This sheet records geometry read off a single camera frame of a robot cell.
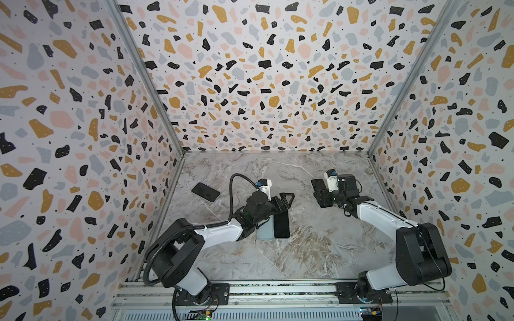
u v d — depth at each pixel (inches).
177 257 17.1
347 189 28.2
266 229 35.4
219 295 28.9
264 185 30.6
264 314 30.7
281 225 36.6
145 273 15.2
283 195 29.4
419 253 17.4
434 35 30.2
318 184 36.4
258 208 25.8
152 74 34.8
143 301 28.7
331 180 32.9
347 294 28.8
